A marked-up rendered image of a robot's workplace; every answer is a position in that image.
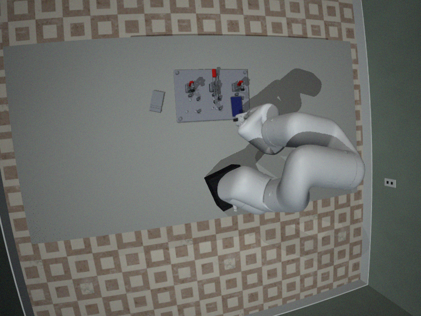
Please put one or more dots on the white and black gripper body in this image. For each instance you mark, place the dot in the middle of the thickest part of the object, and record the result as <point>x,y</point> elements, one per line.
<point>240,118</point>

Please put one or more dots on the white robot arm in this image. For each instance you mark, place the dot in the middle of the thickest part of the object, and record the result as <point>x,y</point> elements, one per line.
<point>323,157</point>

